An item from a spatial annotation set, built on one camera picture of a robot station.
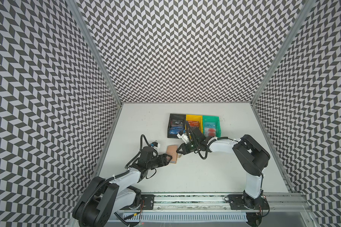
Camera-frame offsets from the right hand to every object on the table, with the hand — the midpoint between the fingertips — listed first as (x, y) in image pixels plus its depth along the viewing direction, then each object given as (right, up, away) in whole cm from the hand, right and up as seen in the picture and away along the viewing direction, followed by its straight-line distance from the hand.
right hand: (177, 153), depth 88 cm
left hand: (-5, -3, -2) cm, 7 cm away
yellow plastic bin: (+14, +22, +16) cm, 31 cm away
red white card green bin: (+23, +12, +11) cm, 28 cm away
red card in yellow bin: (+12, +18, +14) cm, 26 cm away
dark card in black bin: (0, +18, +16) cm, 24 cm away
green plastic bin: (+28, +21, +23) cm, 42 cm away
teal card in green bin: (+25, +17, +14) cm, 34 cm away
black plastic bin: (-2, +23, +20) cm, 30 cm away
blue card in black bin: (-2, +13, +12) cm, 18 cm away
